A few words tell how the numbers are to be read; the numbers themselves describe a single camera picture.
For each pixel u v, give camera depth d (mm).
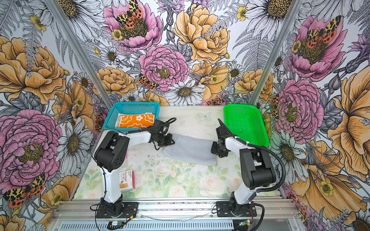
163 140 875
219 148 811
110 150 542
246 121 1118
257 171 473
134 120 1084
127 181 797
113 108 1084
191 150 926
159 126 838
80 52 877
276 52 886
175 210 761
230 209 733
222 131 788
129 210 733
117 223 703
